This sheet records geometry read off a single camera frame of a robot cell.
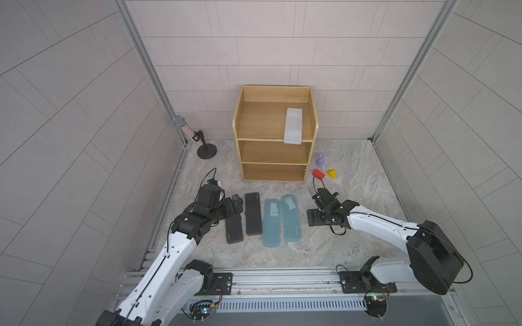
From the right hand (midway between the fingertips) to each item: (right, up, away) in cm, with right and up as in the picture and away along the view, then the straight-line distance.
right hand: (315, 217), depth 87 cm
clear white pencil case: (-11, +36, -11) cm, 39 cm away
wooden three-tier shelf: (-24, +41, -5) cm, 48 cm away
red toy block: (+5, +18, +15) cm, 23 cm away
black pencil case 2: (-27, +1, -1) cm, 27 cm away
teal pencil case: (-19, -4, -4) cm, 20 cm away
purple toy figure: (+6, +25, +16) cm, 30 cm away
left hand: (-32, +9, -10) cm, 35 cm away
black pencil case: (-35, -3, -5) cm, 35 cm away
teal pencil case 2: (-10, -2, -2) cm, 11 cm away
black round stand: (-55, +30, +21) cm, 66 cm away
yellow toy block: (+12, +18, +14) cm, 26 cm away
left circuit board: (-42, -23, -22) cm, 53 cm away
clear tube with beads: (-58, +42, -2) cm, 72 cm away
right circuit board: (+18, -26, -17) cm, 36 cm away
